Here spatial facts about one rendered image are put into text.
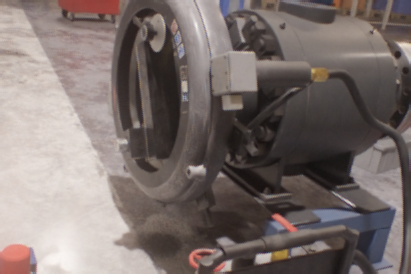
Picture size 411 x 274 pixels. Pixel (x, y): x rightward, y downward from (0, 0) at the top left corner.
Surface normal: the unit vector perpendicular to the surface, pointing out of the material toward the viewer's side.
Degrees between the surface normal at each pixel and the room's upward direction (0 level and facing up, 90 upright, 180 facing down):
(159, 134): 61
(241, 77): 67
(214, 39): 51
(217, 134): 91
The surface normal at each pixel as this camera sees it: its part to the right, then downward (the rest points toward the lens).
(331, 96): 0.49, 0.16
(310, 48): 0.43, -0.38
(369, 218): 0.47, 0.36
